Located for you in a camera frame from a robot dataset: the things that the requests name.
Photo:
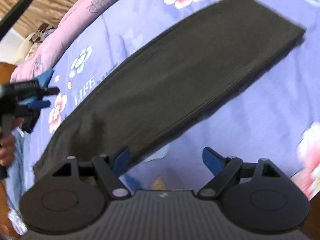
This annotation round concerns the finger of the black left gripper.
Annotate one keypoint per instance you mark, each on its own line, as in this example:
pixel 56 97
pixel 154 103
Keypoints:
pixel 50 91

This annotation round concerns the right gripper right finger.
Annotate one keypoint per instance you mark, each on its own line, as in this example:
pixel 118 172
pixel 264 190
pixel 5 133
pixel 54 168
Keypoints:
pixel 255 196

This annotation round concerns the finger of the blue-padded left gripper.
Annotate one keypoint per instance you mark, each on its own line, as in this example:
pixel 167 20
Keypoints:
pixel 39 104

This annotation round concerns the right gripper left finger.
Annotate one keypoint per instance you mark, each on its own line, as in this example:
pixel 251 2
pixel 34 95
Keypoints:
pixel 74 194

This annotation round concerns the black pants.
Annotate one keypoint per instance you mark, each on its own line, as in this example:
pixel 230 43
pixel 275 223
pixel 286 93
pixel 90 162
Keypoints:
pixel 194 66

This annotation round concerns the person's left hand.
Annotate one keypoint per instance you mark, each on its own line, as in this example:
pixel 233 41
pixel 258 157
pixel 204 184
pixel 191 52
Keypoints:
pixel 8 147

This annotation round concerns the blue folded cloth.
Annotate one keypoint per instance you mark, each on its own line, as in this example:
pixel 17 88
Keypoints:
pixel 45 78

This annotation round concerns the pink floral quilt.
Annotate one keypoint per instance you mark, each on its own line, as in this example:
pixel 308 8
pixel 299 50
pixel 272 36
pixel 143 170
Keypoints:
pixel 77 19

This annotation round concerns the floral pillow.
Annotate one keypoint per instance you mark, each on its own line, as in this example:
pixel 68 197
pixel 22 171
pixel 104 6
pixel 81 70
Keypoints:
pixel 32 43

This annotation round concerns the grey-blue jeans pile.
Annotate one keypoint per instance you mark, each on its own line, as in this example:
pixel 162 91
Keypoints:
pixel 19 180

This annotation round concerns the purple floral bed sheet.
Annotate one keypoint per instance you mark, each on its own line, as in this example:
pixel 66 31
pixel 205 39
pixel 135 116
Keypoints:
pixel 277 117

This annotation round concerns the tan curtain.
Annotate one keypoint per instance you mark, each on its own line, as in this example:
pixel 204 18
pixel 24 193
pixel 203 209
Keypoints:
pixel 42 11

